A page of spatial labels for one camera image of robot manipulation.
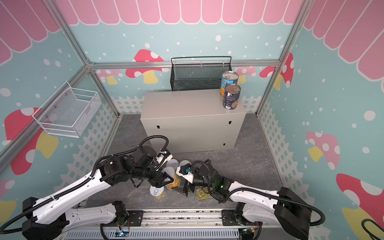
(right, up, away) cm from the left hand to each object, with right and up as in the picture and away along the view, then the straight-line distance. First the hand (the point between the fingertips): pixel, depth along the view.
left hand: (165, 178), depth 68 cm
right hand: (+4, -1, +4) cm, 6 cm away
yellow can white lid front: (-5, -11, +10) cm, 16 cm away
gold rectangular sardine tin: (+17, -12, +10) cm, 23 cm away
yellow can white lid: (+7, +3, +20) cm, 21 cm away
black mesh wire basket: (+15, +60, +32) cm, 69 cm away
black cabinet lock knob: (+32, +26, +11) cm, 42 cm away
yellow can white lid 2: (+3, +3, -1) cm, 4 cm away
